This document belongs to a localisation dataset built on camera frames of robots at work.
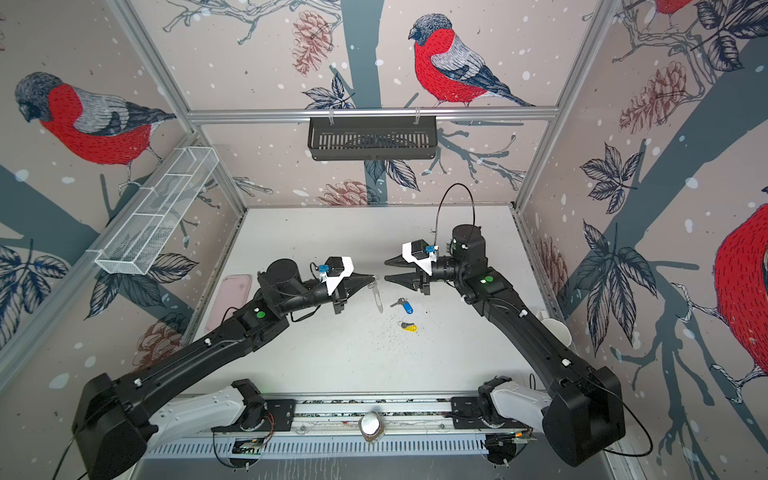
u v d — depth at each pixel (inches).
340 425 28.6
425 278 24.1
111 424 14.8
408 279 24.1
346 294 23.4
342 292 23.5
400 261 25.8
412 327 35.1
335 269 21.1
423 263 22.9
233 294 37.8
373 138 41.9
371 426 25.0
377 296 25.6
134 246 28.0
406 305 36.5
